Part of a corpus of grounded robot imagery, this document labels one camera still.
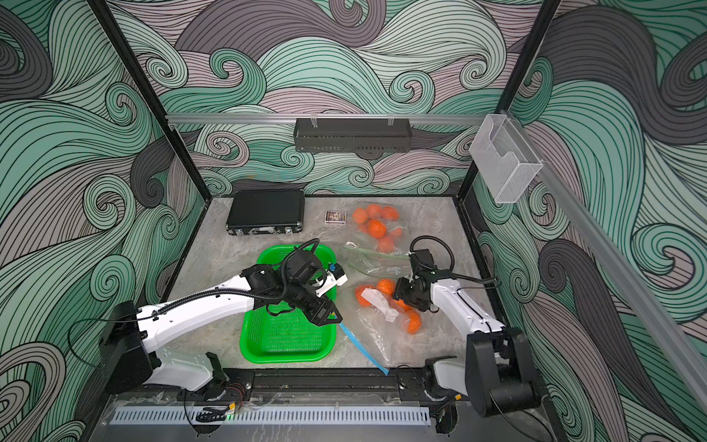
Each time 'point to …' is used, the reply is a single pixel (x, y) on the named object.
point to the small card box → (335, 217)
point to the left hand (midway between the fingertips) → (338, 313)
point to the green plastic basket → (293, 337)
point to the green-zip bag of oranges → (378, 244)
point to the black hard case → (265, 212)
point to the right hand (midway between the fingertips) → (399, 297)
